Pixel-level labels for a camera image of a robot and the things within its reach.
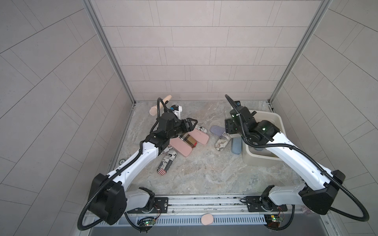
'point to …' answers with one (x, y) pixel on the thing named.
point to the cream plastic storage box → (256, 157)
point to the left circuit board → (149, 222)
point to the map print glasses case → (222, 141)
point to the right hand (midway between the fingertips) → (229, 122)
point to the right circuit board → (273, 221)
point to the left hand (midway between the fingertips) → (196, 121)
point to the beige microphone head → (153, 110)
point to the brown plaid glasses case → (188, 139)
